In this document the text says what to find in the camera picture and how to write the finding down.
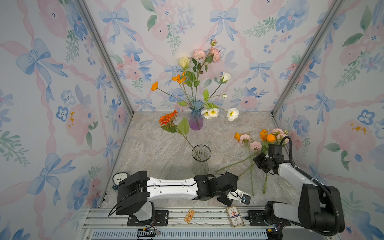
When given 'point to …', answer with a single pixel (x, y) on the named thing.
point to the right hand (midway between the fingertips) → (254, 158)
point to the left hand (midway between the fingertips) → (236, 184)
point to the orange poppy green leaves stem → (268, 138)
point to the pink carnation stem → (255, 146)
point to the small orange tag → (189, 216)
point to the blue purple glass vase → (196, 119)
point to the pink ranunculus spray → (278, 136)
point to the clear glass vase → (200, 154)
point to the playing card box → (235, 217)
